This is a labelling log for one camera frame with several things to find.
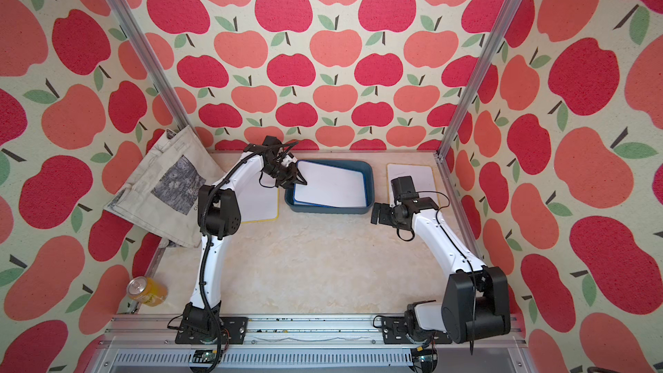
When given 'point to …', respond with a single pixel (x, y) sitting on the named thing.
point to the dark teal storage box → (359, 166)
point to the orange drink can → (147, 291)
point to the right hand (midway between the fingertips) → (387, 222)
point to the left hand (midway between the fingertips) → (307, 187)
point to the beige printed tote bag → (161, 195)
